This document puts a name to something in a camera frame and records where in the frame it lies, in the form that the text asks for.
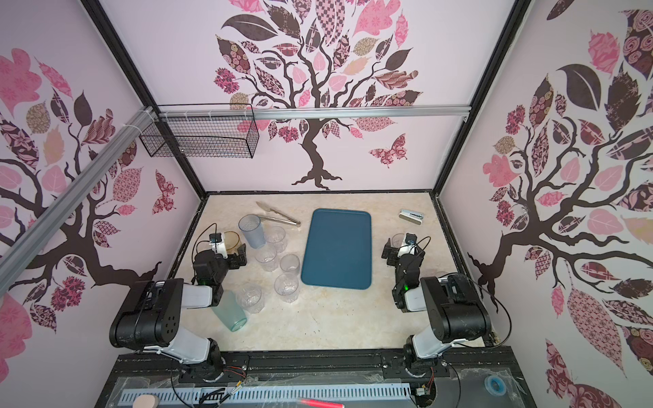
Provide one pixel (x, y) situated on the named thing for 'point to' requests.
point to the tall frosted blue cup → (252, 226)
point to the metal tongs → (268, 208)
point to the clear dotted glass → (290, 265)
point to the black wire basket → (203, 138)
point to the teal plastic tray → (338, 249)
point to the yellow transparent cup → (231, 241)
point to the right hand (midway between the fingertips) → (404, 240)
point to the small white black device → (412, 217)
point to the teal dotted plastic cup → (230, 311)
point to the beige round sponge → (146, 401)
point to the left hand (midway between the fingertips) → (234, 249)
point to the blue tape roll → (495, 385)
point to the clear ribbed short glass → (251, 297)
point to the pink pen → (315, 402)
